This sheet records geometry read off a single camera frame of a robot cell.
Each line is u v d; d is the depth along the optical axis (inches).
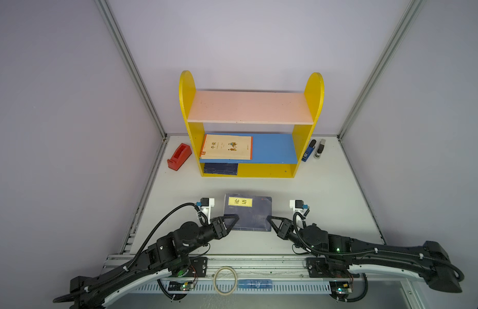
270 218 27.5
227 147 37.8
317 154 43.5
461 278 18.6
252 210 27.9
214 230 24.0
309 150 43.4
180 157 40.7
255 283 27.3
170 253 21.5
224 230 24.1
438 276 17.4
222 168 39.8
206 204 25.7
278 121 27.8
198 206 25.9
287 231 24.4
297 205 26.2
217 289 27.5
